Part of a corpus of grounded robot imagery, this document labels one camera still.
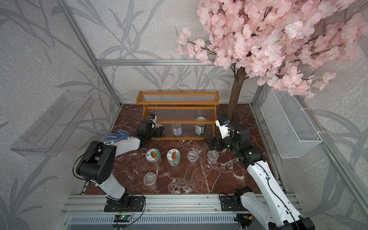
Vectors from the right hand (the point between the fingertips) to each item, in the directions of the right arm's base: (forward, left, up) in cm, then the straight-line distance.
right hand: (211, 135), depth 74 cm
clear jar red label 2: (-4, -2, -17) cm, 18 cm away
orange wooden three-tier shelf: (+35, +16, -25) cm, 45 cm away
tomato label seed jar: (-5, +33, -14) cm, 36 cm away
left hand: (+17, +33, -15) cm, 40 cm away
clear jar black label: (-17, +34, -17) cm, 41 cm away
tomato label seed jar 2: (-5, +21, -15) cm, 26 cm away
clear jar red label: (-4, +10, -17) cm, 20 cm away
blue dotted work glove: (+14, +67, -23) cm, 72 cm away
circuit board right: (-35, -15, -23) cm, 44 cm away
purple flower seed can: (+13, +20, -14) cm, 28 cm away
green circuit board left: (-34, +45, -23) cm, 61 cm away
